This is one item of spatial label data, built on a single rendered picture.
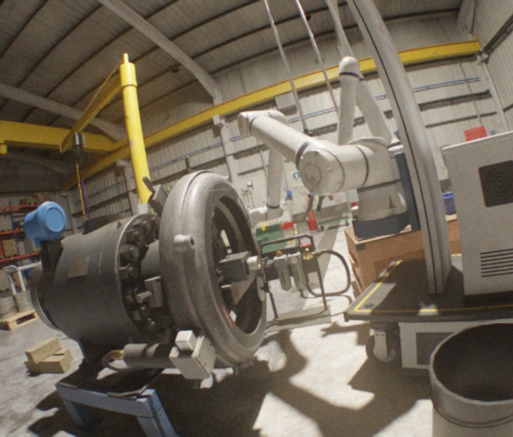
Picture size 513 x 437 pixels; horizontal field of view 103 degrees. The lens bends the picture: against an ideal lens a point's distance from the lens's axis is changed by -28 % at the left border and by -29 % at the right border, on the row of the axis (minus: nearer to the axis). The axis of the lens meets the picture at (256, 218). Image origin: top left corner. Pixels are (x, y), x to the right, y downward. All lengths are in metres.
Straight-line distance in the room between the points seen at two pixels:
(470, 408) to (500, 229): 0.58
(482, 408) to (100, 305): 1.14
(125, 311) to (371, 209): 0.92
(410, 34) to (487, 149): 13.14
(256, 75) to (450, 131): 8.73
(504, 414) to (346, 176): 0.75
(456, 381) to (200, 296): 0.75
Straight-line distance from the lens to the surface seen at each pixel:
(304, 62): 13.09
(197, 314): 0.80
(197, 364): 0.77
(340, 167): 0.87
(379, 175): 1.00
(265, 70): 13.33
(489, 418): 0.63
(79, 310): 1.24
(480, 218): 0.98
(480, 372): 0.91
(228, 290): 0.89
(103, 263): 1.09
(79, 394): 1.34
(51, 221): 1.32
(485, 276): 1.03
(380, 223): 0.98
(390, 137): 1.66
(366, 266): 1.73
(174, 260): 0.78
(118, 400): 1.16
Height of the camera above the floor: 0.78
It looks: 1 degrees down
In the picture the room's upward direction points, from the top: 13 degrees counter-clockwise
